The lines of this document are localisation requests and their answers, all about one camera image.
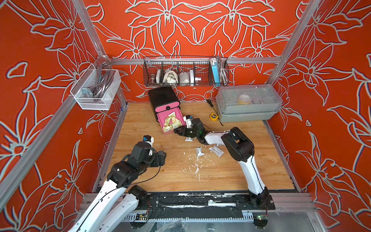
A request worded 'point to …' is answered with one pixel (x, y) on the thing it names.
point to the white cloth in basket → (170, 77)
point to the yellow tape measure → (214, 117)
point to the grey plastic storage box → (243, 103)
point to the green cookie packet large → (167, 128)
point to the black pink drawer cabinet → (164, 101)
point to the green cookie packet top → (172, 119)
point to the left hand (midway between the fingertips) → (160, 153)
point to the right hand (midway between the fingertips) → (172, 131)
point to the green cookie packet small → (167, 120)
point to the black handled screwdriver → (209, 101)
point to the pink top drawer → (166, 107)
